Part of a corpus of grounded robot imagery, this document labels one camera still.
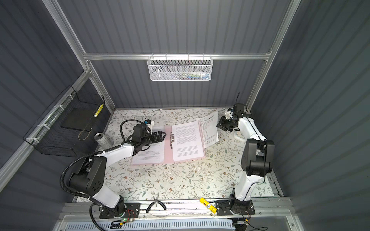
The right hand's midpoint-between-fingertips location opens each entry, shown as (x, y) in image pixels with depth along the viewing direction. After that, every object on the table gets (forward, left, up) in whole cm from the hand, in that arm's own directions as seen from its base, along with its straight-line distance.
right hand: (219, 125), depth 93 cm
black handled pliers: (-42, +38, -13) cm, 58 cm away
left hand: (-5, +38, -2) cm, 38 cm away
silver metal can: (-11, +73, +1) cm, 74 cm away
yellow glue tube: (-44, +9, -11) cm, 46 cm away
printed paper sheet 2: (-7, +21, -11) cm, 24 cm away
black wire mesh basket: (-13, +82, +16) cm, 84 cm away
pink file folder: (-14, +34, -13) cm, 39 cm away
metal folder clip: (-3, +32, -12) cm, 34 cm away
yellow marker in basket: (-1, +71, +16) cm, 73 cm away
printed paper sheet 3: (+8, +5, -8) cm, 12 cm away
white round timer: (-1, -15, -11) cm, 18 cm away
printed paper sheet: (-14, +43, -12) cm, 47 cm away
